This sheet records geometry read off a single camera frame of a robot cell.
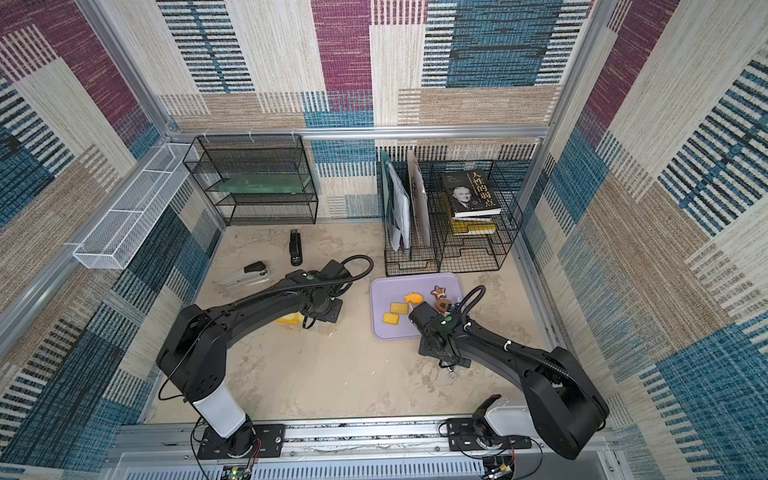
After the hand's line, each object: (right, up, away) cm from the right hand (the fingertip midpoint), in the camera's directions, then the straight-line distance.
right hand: (448, 355), depth 85 cm
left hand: (-34, +11, +4) cm, 36 cm away
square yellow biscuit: (-16, +8, +9) cm, 20 cm away
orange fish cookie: (-8, +14, +13) cm, 21 cm away
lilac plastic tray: (-17, +16, +14) cm, 27 cm away
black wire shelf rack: (-60, +52, +13) cm, 81 cm away
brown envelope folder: (-7, +45, +6) cm, 46 cm away
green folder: (-18, +50, +4) cm, 53 cm away
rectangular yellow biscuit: (-14, +11, +11) cm, 21 cm away
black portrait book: (+9, +47, +12) cm, 49 cm away
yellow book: (+5, +37, +4) cm, 37 cm away
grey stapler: (-62, +22, +17) cm, 68 cm away
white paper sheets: (-13, +42, +4) cm, 44 cm away
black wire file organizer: (+4, +41, +22) cm, 47 cm away
